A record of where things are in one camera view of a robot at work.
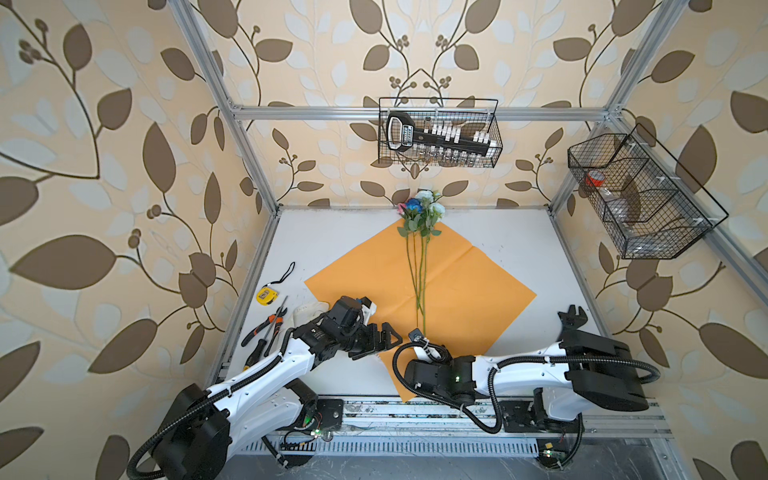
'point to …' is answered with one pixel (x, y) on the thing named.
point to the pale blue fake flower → (435, 211)
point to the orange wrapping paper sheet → (437, 285)
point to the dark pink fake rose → (401, 208)
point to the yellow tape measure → (266, 295)
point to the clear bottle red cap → (596, 179)
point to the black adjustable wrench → (571, 320)
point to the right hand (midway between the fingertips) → (423, 363)
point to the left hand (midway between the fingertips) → (394, 344)
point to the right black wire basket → (649, 204)
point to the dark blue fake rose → (413, 206)
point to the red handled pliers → (276, 318)
